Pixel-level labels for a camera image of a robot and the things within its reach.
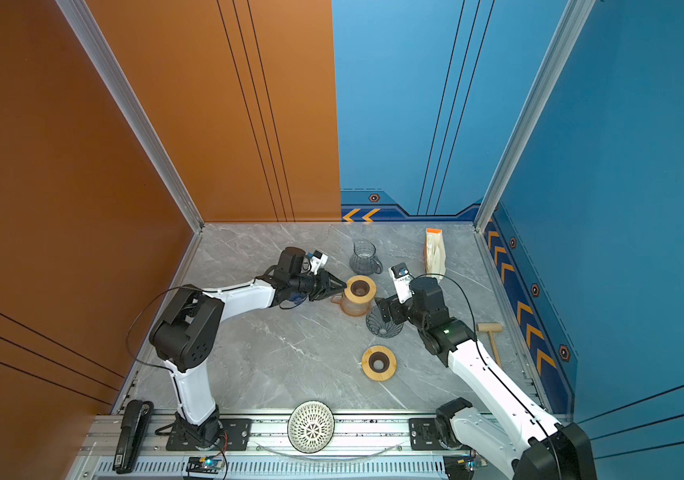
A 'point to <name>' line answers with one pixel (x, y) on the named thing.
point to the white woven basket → (311, 426)
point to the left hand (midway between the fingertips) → (346, 284)
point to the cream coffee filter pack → (434, 253)
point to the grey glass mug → (363, 261)
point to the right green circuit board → (459, 467)
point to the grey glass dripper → (377, 325)
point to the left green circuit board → (204, 465)
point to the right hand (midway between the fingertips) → (391, 291)
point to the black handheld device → (135, 422)
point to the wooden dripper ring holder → (360, 289)
